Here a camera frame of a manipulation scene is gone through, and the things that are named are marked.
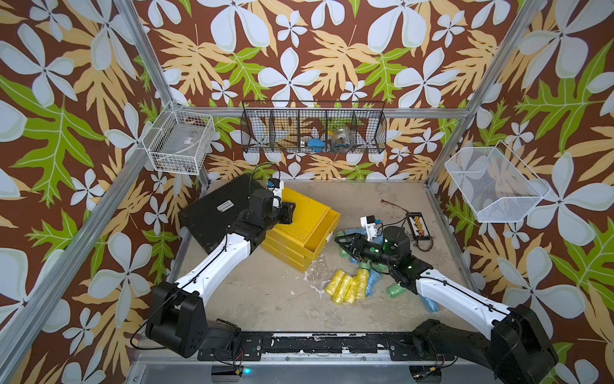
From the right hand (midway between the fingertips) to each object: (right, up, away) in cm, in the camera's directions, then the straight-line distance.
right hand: (336, 242), depth 76 cm
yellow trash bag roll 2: (+10, -15, +6) cm, 19 cm away
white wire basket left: (-56, +35, +10) cm, 67 cm away
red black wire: (+31, +12, +35) cm, 49 cm away
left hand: (-14, +13, +6) cm, 20 cm away
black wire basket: (-7, +45, +21) cm, 50 cm away
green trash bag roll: (+21, -18, +6) cm, 29 cm away
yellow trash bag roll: (0, -17, +8) cm, 19 cm away
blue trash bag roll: (+15, -15, +10) cm, 23 cm away
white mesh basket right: (+56, +18, +4) cm, 59 cm away
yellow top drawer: (-7, +1, -3) cm, 7 cm away
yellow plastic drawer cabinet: (-13, 0, -2) cm, 13 cm away
